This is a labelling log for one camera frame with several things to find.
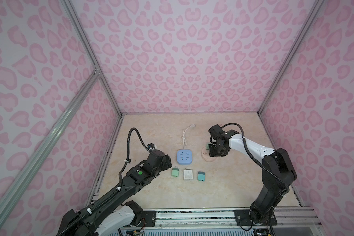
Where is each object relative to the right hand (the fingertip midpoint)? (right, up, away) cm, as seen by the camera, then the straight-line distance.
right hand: (211, 152), depth 89 cm
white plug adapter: (-14, -12, -3) cm, 19 cm away
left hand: (-25, -2, -9) cm, 27 cm away
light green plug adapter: (-22, -12, -1) cm, 25 cm away
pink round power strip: (-3, -2, +5) cm, 6 cm away
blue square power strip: (-16, -3, +3) cm, 17 cm away
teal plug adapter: (-7, -13, -3) cm, 15 cm away
